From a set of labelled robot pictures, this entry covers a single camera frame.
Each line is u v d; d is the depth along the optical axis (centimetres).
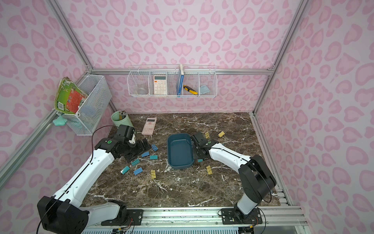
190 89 98
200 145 68
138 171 88
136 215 74
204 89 101
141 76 95
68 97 72
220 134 106
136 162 92
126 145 63
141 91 96
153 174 87
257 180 44
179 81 86
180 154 93
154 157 96
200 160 86
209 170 88
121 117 98
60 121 62
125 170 88
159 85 93
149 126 110
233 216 72
